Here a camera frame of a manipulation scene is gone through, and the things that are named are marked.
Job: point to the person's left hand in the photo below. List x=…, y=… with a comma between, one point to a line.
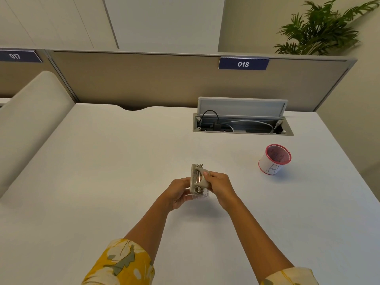
x=176, y=194

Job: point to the person's right hand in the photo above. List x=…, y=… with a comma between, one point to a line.
x=222, y=189

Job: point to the white paper cup red rim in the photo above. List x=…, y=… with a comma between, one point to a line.
x=268, y=167

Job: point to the person's left forearm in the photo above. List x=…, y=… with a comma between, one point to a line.
x=148, y=231

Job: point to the person's right forearm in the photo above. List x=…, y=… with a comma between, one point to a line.
x=258, y=243

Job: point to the black plug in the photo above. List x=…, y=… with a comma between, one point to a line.
x=216, y=126

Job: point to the yellow floral left sleeve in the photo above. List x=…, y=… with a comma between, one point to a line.
x=121, y=264

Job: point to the yellow floral sleeve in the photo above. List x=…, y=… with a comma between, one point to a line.
x=291, y=277
x=121, y=264

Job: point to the yellow floral right sleeve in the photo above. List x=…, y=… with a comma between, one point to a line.
x=291, y=277

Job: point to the wide beige partition panel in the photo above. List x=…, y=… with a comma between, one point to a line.
x=133, y=80

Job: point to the blue number sign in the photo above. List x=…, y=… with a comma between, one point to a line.
x=17, y=56
x=243, y=64

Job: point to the white rounded side panel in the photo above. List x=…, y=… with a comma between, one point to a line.
x=26, y=121

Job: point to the green potted plant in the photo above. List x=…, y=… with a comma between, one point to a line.
x=320, y=29

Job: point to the narrow beige partition panel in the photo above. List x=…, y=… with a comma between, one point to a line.
x=17, y=77

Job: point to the white cabinets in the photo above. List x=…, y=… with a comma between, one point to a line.
x=44, y=23

